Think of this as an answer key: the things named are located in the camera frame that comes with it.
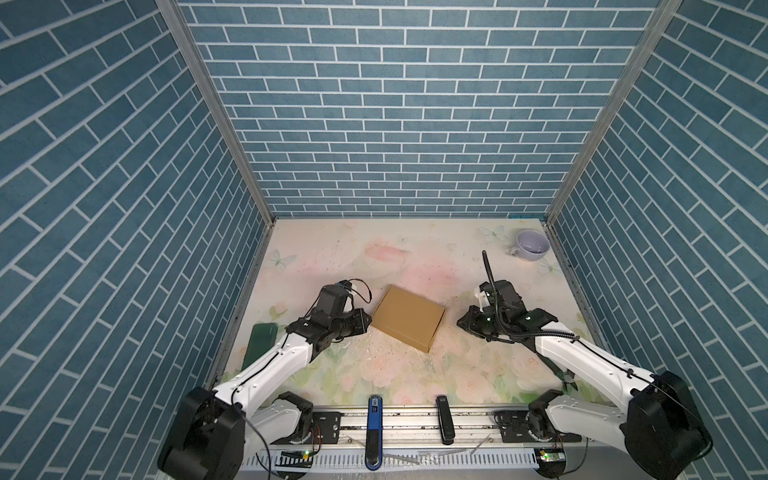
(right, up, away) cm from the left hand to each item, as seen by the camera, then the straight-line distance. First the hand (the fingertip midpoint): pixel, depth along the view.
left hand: (372, 319), depth 84 cm
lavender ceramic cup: (+56, +21, +25) cm, 65 cm away
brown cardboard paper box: (+11, -1, +5) cm, 12 cm away
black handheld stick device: (+19, -23, -13) cm, 33 cm away
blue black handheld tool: (+2, -26, -15) cm, 30 cm away
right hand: (+23, 0, -1) cm, 23 cm away
